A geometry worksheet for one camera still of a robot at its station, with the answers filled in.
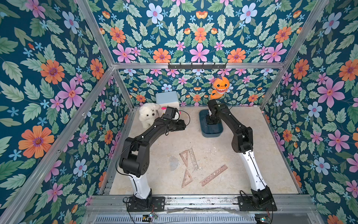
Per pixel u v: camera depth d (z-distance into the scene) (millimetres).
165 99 1057
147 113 916
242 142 668
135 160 484
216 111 817
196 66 927
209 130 1043
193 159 907
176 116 788
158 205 734
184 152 935
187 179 821
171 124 736
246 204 733
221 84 966
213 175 841
